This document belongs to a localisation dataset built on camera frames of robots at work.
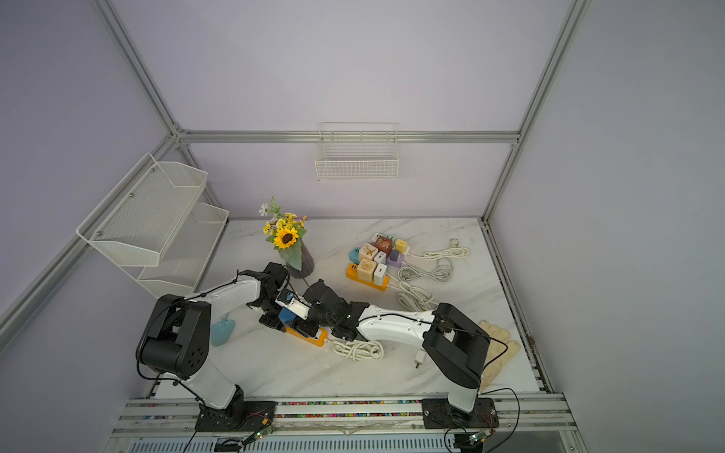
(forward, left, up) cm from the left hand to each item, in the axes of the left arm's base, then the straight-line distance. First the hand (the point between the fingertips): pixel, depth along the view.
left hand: (292, 321), depth 91 cm
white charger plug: (+13, -29, +7) cm, 33 cm away
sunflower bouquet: (+16, -1, +25) cm, 30 cm away
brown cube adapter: (+26, -31, +9) cm, 41 cm away
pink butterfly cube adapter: (+22, -25, +9) cm, 34 cm away
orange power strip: (-7, -9, +1) cm, 11 cm away
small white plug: (-12, -40, +1) cm, 42 cm away
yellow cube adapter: (+28, -37, +6) cm, 47 cm away
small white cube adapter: (+21, -29, +8) cm, 36 cm away
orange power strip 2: (+17, -19, +2) cm, 26 cm away
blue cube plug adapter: (-5, -3, +15) cm, 16 cm away
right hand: (-3, -4, +11) cm, 12 cm away
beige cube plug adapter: (+15, -24, +7) cm, 29 cm away
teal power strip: (+26, -19, +2) cm, 33 cm away
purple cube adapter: (+24, -35, +2) cm, 42 cm away
